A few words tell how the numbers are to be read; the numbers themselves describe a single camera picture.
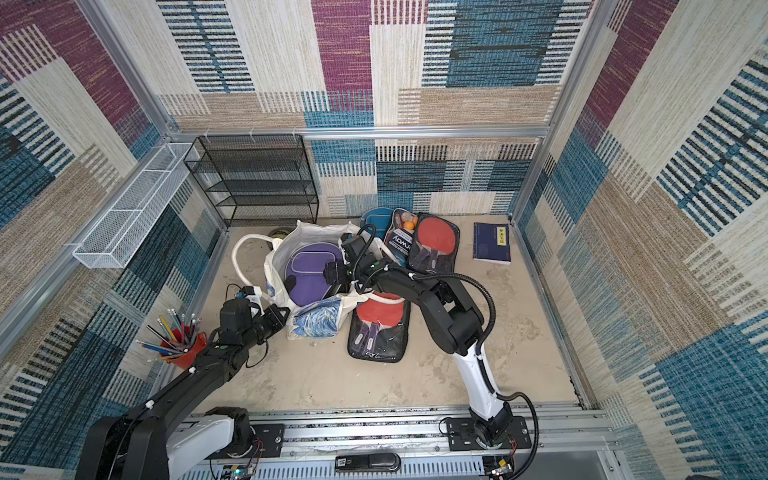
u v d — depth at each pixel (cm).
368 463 66
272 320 77
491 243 113
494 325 52
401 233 108
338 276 85
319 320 84
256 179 109
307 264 98
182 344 81
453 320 55
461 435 73
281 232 115
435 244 108
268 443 73
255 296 80
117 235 72
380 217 115
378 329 89
